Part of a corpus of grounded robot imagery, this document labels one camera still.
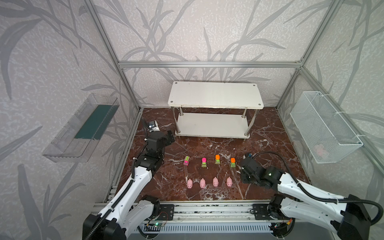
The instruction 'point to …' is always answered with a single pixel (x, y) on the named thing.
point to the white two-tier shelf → (215, 95)
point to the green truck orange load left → (217, 160)
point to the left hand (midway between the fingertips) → (165, 127)
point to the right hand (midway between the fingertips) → (241, 170)
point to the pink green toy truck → (186, 160)
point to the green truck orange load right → (233, 164)
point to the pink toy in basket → (321, 150)
